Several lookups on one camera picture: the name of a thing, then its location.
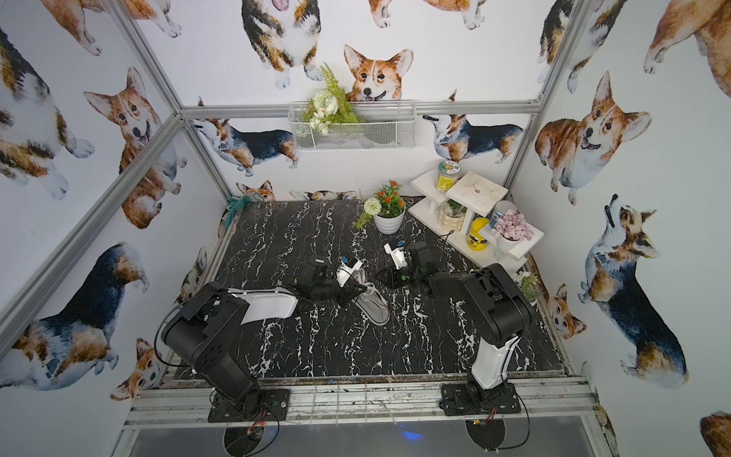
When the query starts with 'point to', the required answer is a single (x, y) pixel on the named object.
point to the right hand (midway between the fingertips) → (385, 266)
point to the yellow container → (475, 241)
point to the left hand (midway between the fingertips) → (363, 280)
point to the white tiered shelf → (478, 194)
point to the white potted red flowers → (387, 209)
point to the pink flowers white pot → (510, 229)
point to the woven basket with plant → (452, 215)
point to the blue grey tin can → (499, 209)
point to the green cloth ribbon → (234, 204)
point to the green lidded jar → (447, 172)
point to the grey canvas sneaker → (370, 302)
